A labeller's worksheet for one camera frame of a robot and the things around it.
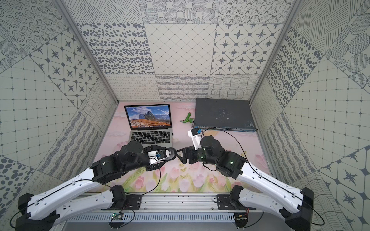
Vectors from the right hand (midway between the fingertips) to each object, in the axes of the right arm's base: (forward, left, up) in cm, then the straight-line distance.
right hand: (181, 152), depth 67 cm
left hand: (+3, +9, 0) cm, 9 cm away
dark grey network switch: (+40, -29, -20) cm, 54 cm away
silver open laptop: (+30, +25, -18) cm, 43 cm away
